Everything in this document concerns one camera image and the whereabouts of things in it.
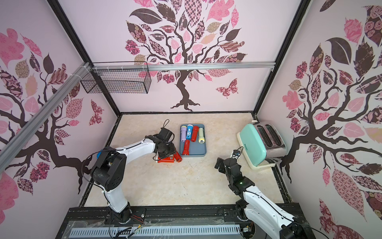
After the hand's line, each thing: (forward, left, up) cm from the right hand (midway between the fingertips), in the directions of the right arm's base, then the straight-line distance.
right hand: (224, 159), depth 86 cm
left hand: (+6, +31, -4) cm, 32 cm away
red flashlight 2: (+23, +17, -4) cm, 29 cm away
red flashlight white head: (+3, +33, -5) cm, 34 cm away
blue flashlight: (+24, +21, -3) cm, 32 cm away
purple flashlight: (+23, +25, -3) cm, 34 cm away
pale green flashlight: (+18, +12, -4) cm, 22 cm away
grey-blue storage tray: (+12, +16, -7) cm, 21 cm away
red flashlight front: (+10, +23, -4) cm, 25 cm away
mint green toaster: (+4, -21, +10) cm, 23 cm away
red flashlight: (+5, +28, -4) cm, 29 cm away
